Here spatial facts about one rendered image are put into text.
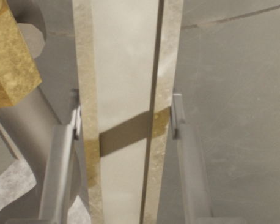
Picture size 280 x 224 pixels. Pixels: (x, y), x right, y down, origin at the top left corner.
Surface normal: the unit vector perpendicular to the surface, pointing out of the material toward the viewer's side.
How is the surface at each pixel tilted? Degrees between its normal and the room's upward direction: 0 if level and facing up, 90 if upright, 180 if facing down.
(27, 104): 13
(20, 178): 0
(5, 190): 0
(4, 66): 0
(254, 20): 46
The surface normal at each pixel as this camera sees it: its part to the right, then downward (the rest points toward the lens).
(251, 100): 0.05, 0.65
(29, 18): 0.17, -0.92
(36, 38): 0.19, 0.51
